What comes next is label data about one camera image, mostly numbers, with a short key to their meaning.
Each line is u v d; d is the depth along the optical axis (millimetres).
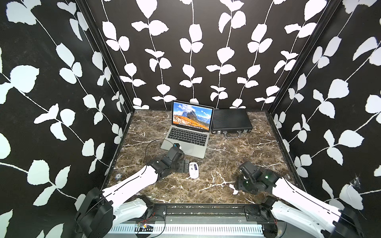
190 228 701
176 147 748
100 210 389
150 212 658
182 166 732
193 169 870
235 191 800
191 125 1070
